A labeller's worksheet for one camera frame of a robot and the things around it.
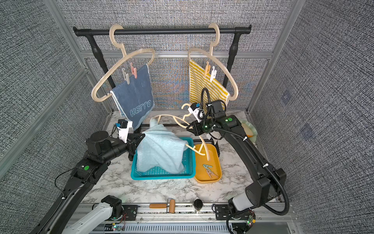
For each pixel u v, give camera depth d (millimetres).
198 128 637
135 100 747
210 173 858
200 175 890
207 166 878
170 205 746
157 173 876
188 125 718
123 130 549
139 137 653
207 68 678
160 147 715
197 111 654
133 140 578
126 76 631
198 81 785
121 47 579
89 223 522
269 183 402
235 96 545
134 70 670
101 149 501
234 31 539
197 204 702
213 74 649
